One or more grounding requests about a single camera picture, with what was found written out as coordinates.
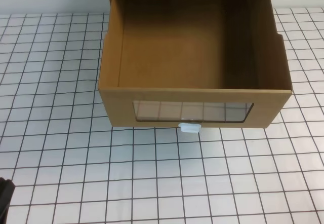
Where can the white drawer handle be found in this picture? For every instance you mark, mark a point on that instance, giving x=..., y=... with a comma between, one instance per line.
x=189, y=127

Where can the brown cardboard drawer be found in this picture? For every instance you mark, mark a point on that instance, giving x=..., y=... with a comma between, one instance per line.
x=217, y=63

